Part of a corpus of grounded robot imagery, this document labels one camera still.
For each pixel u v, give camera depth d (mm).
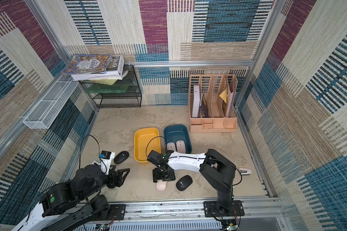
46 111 726
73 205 459
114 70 810
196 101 985
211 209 730
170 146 940
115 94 1152
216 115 1145
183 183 795
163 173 714
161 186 812
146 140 992
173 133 1037
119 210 755
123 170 611
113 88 943
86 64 815
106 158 576
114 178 588
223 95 916
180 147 940
